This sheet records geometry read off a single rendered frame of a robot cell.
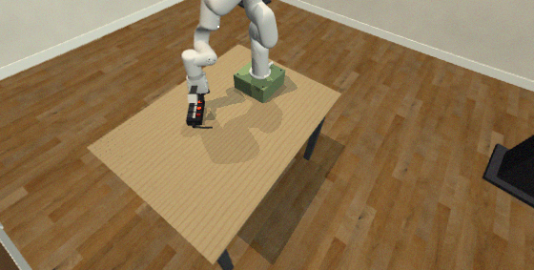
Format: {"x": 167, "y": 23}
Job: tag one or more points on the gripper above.
{"x": 201, "y": 87}

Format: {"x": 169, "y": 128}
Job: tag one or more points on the black power strip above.
{"x": 195, "y": 114}

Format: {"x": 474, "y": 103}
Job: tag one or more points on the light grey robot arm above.
{"x": 264, "y": 34}

